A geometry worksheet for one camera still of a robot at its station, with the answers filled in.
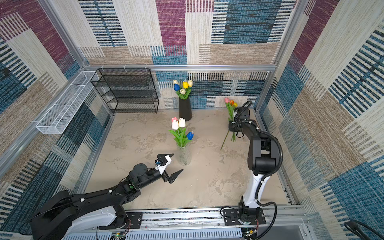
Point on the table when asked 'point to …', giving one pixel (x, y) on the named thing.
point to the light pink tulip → (175, 124)
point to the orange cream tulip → (190, 83)
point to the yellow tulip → (185, 84)
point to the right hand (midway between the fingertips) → (232, 126)
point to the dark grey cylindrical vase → (185, 111)
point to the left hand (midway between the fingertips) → (177, 159)
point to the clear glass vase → (185, 154)
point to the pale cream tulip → (182, 91)
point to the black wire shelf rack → (127, 90)
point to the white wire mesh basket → (55, 122)
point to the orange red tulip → (231, 102)
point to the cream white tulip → (175, 81)
